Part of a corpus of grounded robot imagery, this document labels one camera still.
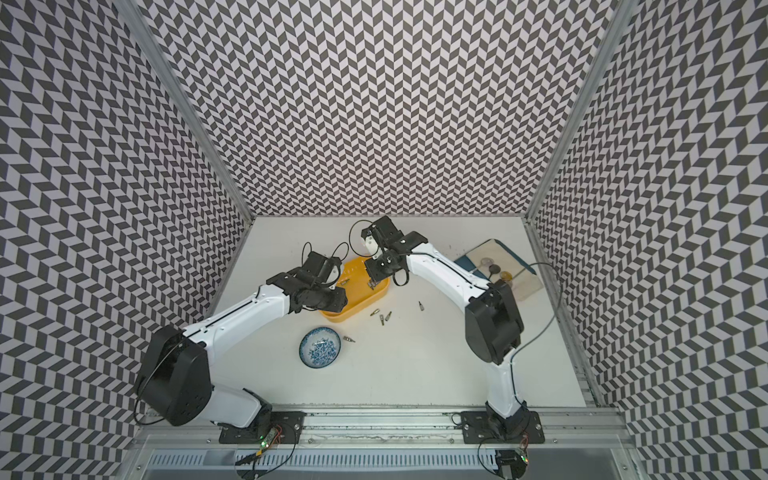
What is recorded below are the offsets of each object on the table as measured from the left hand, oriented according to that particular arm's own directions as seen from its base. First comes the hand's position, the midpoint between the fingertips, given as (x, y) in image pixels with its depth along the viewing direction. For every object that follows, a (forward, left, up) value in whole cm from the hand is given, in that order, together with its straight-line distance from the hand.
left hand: (341, 303), depth 86 cm
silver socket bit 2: (+1, -10, -7) cm, 12 cm away
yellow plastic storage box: (+10, -3, -3) cm, 11 cm away
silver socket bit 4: (-1, -12, -8) cm, 14 cm away
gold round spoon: (+15, -54, -9) cm, 57 cm away
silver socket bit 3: (0, -14, -8) cm, 16 cm away
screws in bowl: (-11, +5, -8) cm, 15 cm away
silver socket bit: (+4, -24, -10) cm, 26 cm away
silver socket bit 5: (-7, -2, -8) cm, 11 cm away
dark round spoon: (+18, -50, -9) cm, 54 cm away
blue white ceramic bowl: (-7, +6, -4) cm, 10 cm away
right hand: (+7, -10, +5) cm, 13 cm away
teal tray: (+21, -51, -8) cm, 56 cm away
